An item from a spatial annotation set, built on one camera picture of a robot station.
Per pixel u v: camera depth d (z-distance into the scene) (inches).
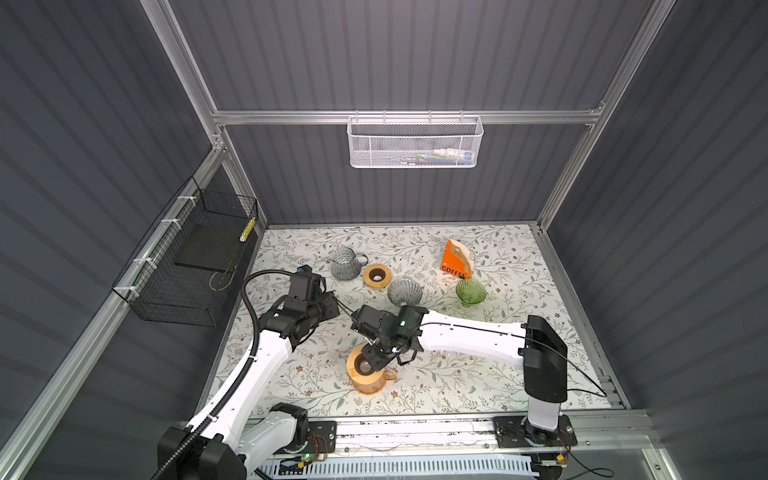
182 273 28.4
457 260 39.1
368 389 31.7
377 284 39.9
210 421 15.7
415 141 48.6
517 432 28.3
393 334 22.0
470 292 38.3
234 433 16.1
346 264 39.0
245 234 31.8
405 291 38.0
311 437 28.6
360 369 29.7
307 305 23.7
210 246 29.7
